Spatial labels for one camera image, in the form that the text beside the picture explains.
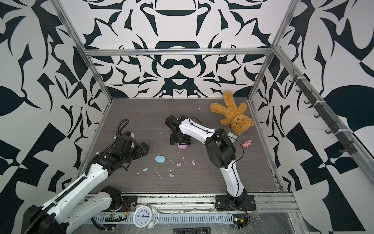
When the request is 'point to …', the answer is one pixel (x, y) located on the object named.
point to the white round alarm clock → (144, 216)
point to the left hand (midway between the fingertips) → (141, 146)
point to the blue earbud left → (146, 169)
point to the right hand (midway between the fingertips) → (177, 142)
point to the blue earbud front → (171, 175)
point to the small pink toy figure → (246, 144)
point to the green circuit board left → (116, 217)
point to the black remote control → (192, 230)
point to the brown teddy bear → (240, 124)
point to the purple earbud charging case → (182, 146)
